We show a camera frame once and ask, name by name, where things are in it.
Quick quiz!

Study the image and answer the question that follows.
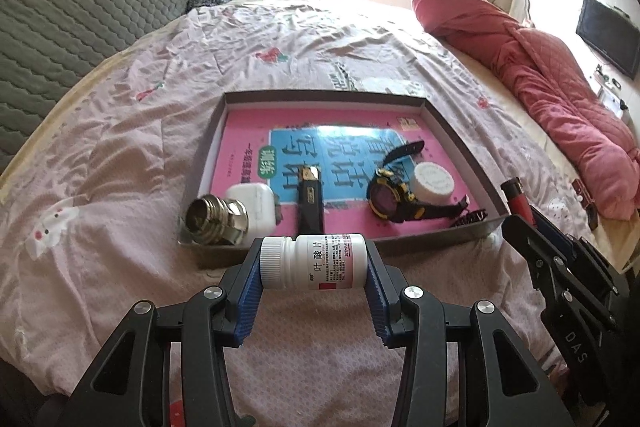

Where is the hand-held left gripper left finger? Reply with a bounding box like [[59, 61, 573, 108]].
[[65, 252, 263, 427]]

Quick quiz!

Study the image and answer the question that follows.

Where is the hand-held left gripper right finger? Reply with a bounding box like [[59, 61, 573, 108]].
[[365, 243, 566, 427]]

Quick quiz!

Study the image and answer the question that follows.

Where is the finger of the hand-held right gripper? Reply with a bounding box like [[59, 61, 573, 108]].
[[501, 214, 616, 333], [531, 207, 628, 308]]

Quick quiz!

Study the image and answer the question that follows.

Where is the red lighter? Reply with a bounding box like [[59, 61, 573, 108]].
[[501, 177, 537, 228]]

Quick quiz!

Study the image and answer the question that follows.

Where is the white pill bottle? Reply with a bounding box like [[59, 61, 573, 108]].
[[259, 234, 370, 290]]

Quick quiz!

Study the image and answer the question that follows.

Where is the black hair clip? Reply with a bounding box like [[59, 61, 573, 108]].
[[448, 209, 488, 229]]

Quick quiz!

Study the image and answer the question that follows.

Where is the silver metal lamp socket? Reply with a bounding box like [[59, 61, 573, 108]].
[[186, 194, 250, 245]]

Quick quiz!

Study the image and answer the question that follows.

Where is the white earbuds case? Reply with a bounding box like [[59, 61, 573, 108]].
[[225, 183, 277, 238]]

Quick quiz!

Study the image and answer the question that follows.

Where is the black yellow wrist watch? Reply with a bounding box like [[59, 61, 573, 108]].
[[367, 139, 471, 224]]

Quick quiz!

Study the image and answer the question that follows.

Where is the black lighter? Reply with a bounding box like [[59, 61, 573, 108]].
[[295, 166, 326, 238]]

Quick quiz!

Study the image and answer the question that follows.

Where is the white round jar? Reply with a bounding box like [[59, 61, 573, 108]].
[[412, 163, 455, 202]]

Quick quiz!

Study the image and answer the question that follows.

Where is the grey shallow cardboard box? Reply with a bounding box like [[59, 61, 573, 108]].
[[177, 89, 510, 270]]

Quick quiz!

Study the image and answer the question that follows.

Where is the dark small object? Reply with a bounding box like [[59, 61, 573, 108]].
[[571, 179, 599, 230]]

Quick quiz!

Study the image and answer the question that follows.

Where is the red quilt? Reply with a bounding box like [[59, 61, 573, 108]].
[[411, 0, 640, 222]]

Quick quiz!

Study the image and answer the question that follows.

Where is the small shelf clutter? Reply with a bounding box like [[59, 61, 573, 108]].
[[592, 64, 628, 110]]

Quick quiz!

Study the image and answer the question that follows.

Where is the pink book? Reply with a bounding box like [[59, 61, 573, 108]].
[[207, 107, 496, 233]]

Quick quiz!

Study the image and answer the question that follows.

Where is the black television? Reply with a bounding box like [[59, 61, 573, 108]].
[[575, 0, 640, 80]]

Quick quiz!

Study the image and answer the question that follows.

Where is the pink printed bed sheet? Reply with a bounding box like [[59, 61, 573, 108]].
[[0, 0, 640, 408]]

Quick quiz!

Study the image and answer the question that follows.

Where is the blue floral cloth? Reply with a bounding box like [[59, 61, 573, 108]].
[[187, 0, 237, 12]]

